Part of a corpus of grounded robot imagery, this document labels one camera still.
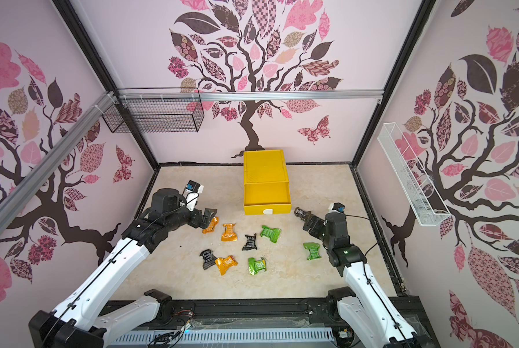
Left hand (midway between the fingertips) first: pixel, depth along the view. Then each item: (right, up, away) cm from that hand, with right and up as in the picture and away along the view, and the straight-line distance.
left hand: (203, 211), depth 77 cm
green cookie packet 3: (+19, -22, +6) cm, 30 cm away
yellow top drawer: (+25, +4, +12) cm, 28 cm away
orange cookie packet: (+6, -12, +15) cm, 21 cm away
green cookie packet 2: (+43, -17, +11) cm, 47 cm away
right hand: (+42, -6, +6) cm, 42 cm away
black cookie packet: (+16, -15, +13) cm, 26 cm away
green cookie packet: (+26, -12, +15) cm, 32 cm away
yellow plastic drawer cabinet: (+23, +14, +11) cm, 29 cm away
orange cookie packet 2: (+6, -22, +8) cm, 24 cm away
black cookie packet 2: (0, -20, +8) cm, 22 cm away
